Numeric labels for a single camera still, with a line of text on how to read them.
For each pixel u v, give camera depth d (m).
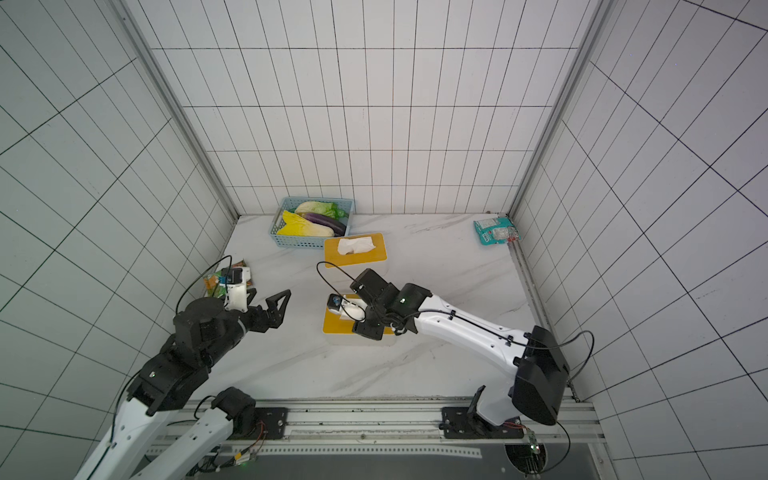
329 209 1.11
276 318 0.60
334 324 0.79
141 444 0.43
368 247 0.94
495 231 1.10
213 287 0.96
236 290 0.57
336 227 1.10
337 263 0.95
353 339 0.67
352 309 0.64
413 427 0.73
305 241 1.06
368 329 0.66
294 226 1.06
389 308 0.56
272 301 0.60
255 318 0.58
